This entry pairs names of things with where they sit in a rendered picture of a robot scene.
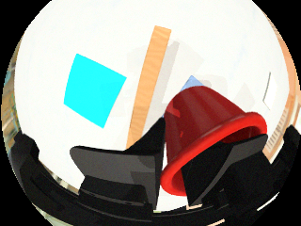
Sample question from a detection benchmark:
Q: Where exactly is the orange flat bar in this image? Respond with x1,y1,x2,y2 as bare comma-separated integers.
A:
125,25,172,148

